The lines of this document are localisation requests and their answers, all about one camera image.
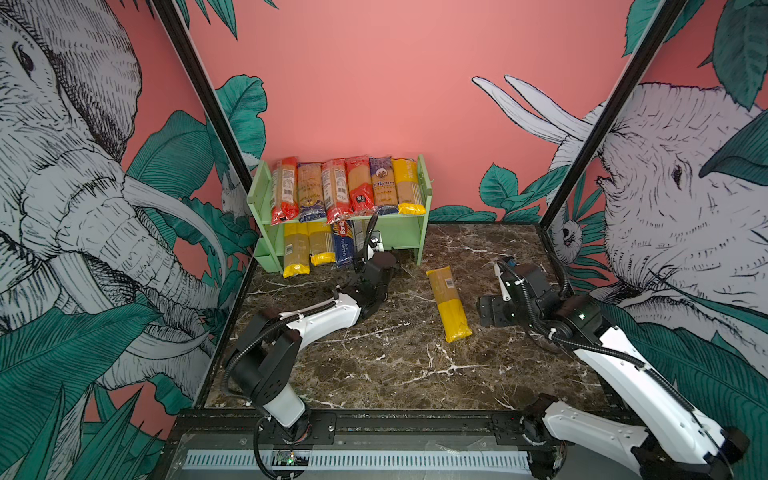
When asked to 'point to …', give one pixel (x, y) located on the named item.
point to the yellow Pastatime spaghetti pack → (321, 244)
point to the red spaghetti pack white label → (336, 190)
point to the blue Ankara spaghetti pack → (384, 186)
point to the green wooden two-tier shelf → (397, 231)
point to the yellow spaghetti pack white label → (453, 320)
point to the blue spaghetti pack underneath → (344, 243)
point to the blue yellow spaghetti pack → (311, 200)
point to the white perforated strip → (366, 460)
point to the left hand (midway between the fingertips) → (381, 245)
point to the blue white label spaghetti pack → (360, 230)
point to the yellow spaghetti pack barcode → (296, 250)
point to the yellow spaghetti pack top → (406, 177)
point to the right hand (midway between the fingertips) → (490, 300)
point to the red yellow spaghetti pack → (360, 184)
